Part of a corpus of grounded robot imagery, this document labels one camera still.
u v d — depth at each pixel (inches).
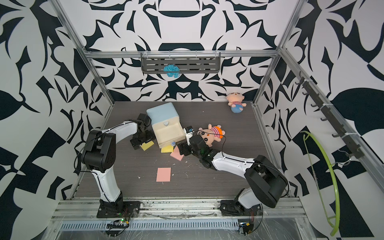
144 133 32.9
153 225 30.5
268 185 17.1
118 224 28.7
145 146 36.6
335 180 20.6
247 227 28.1
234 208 26.5
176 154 36.3
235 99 45.4
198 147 25.9
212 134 36.3
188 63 37.0
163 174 33.6
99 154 20.3
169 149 36.7
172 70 35.9
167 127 37.8
